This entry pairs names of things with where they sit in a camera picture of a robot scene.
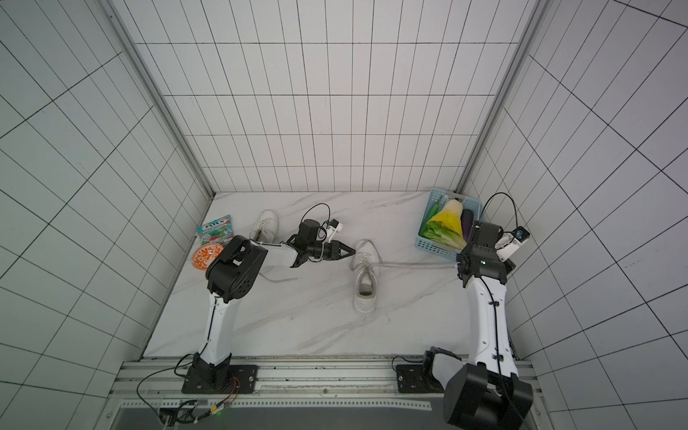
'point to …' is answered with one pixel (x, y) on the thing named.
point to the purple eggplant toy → (467, 219)
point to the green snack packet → (219, 231)
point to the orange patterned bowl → (202, 255)
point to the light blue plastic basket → (441, 196)
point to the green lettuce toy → (443, 235)
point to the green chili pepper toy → (433, 213)
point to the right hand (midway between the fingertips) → (489, 249)
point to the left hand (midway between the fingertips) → (350, 256)
